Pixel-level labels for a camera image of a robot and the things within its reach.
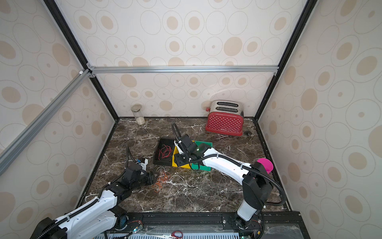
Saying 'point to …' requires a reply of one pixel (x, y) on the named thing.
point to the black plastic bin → (164, 162)
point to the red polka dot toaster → (225, 117)
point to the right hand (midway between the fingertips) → (182, 157)
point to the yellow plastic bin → (176, 152)
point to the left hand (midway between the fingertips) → (160, 174)
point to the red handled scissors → (173, 234)
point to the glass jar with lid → (138, 112)
